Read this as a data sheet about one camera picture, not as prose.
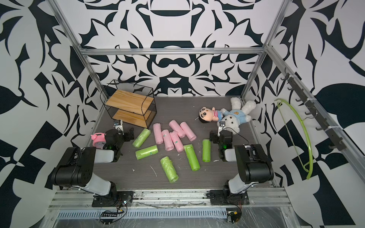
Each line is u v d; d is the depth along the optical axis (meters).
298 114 0.64
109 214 0.73
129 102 0.96
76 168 0.44
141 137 0.92
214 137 0.87
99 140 0.85
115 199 0.68
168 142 0.91
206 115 0.99
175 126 0.99
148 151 0.87
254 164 0.46
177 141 0.91
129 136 0.85
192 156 0.86
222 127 0.82
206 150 0.88
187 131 0.96
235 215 0.71
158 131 0.96
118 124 0.81
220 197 0.74
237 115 0.99
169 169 0.80
